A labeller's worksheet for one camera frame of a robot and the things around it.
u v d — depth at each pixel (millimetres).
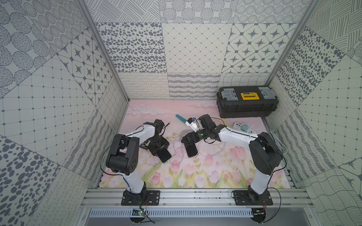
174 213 701
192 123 816
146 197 728
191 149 904
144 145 921
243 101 954
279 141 956
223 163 867
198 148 922
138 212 702
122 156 479
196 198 760
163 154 833
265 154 476
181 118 1076
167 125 1041
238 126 1011
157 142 781
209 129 716
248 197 674
